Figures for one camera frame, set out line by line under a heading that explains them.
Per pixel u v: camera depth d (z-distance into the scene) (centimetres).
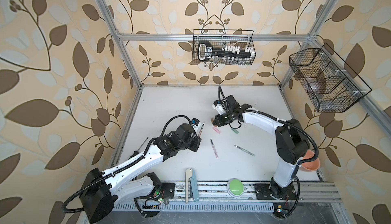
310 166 77
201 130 79
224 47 81
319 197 76
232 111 71
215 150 88
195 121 70
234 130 96
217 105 84
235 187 74
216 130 96
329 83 75
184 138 60
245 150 88
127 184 45
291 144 48
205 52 84
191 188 73
